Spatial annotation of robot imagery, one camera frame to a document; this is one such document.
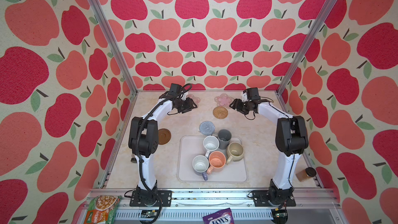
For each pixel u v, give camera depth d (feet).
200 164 2.76
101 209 2.27
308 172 2.40
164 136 3.14
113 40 2.98
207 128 3.30
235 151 2.90
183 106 2.76
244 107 2.84
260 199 2.40
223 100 3.78
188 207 2.40
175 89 2.57
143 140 1.74
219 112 3.53
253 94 2.69
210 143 2.98
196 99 3.83
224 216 2.26
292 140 1.82
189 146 3.15
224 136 2.91
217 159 2.78
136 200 2.40
